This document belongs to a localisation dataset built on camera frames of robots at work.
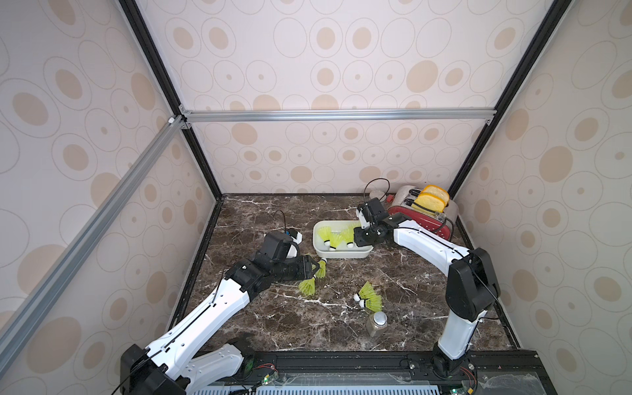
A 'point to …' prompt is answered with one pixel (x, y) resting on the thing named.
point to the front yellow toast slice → (430, 202)
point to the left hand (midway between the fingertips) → (320, 267)
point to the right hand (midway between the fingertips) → (353, 241)
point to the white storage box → (341, 250)
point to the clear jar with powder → (378, 194)
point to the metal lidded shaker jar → (377, 323)
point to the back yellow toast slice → (437, 192)
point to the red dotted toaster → (437, 223)
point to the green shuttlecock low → (374, 304)
